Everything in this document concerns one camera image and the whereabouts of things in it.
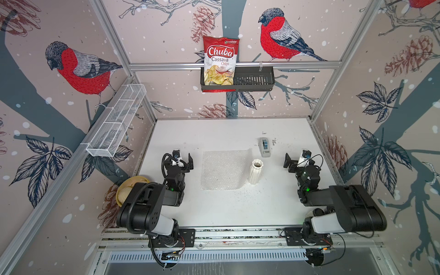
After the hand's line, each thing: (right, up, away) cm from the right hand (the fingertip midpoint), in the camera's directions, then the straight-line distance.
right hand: (295, 152), depth 90 cm
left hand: (-60, +1, -1) cm, 60 cm away
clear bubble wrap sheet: (-38, -11, +6) cm, 39 cm away
